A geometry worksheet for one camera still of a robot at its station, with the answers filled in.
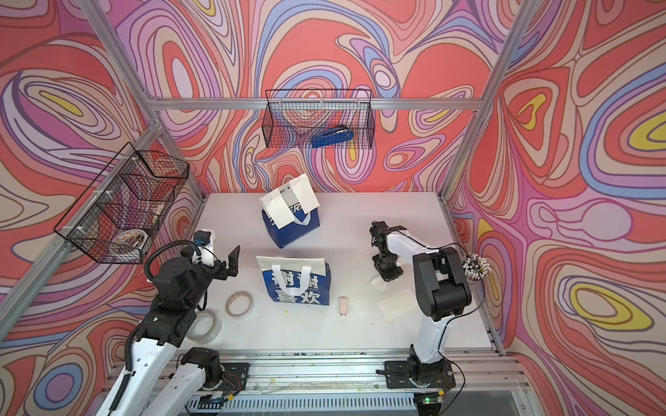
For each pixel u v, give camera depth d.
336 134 0.89
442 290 0.50
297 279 0.78
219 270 0.59
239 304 0.87
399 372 0.74
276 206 0.89
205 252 0.58
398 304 0.88
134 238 0.71
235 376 0.73
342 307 0.84
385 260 0.80
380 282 0.89
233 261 0.67
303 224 0.97
